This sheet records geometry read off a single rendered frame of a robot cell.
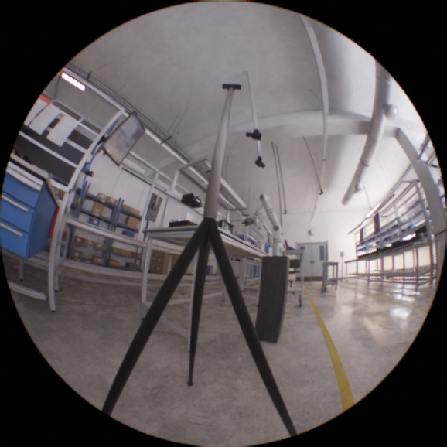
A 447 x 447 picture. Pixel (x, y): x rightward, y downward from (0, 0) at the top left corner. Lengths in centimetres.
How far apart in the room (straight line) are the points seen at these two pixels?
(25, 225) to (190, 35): 313
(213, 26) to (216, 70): 99
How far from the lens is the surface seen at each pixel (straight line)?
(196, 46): 315
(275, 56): 312
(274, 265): 130
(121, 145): 148
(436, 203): 385
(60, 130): 169
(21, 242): 84
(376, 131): 384
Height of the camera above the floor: 74
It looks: 17 degrees up
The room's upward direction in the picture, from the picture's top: 6 degrees clockwise
